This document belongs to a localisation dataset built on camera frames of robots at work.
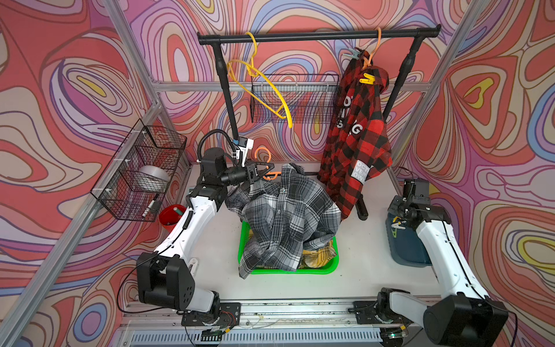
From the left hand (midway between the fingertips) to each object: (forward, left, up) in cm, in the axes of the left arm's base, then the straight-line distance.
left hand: (273, 169), depth 71 cm
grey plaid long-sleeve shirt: (-14, -3, -9) cm, 17 cm away
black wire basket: (-3, +44, -1) cm, 44 cm away
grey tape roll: (+1, +41, -3) cm, 41 cm away
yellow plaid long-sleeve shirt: (-20, -14, -27) cm, 37 cm away
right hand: (-6, -48, -16) cm, 51 cm away
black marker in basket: (-9, +42, -10) cm, 44 cm away
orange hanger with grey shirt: (-1, +1, -1) cm, 1 cm away
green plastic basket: (-13, +13, -26) cm, 32 cm away
